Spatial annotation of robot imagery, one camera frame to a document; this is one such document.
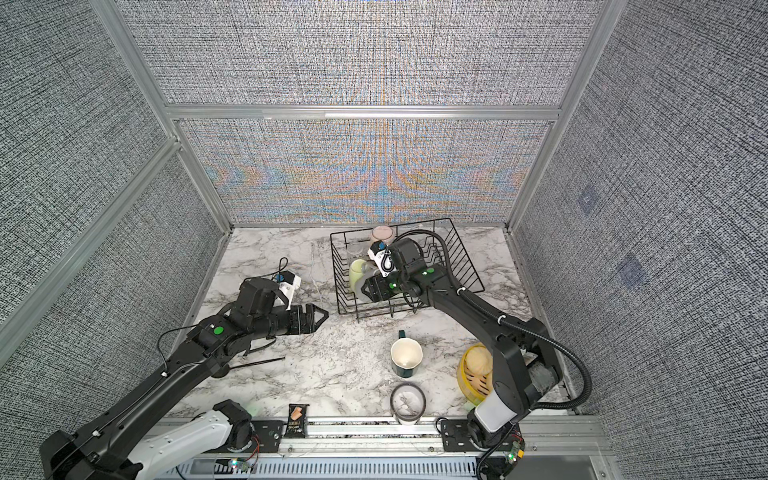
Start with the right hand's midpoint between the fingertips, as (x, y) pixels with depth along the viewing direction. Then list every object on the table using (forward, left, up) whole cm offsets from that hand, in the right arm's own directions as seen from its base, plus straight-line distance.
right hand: (374, 281), depth 84 cm
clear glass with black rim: (-28, -9, -17) cm, 33 cm away
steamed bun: (-19, -27, -10) cm, 35 cm away
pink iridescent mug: (+21, -2, -2) cm, 21 cm away
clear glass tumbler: (+20, +7, -8) cm, 22 cm away
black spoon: (-18, +33, -13) cm, 40 cm away
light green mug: (+7, +6, -3) cm, 10 cm away
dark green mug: (-15, -9, -15) cm, 23 cm away
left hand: (-12, +13, +3) cm, 19 cm away
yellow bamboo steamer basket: (-25, -26, -13) cm, 38 cm away
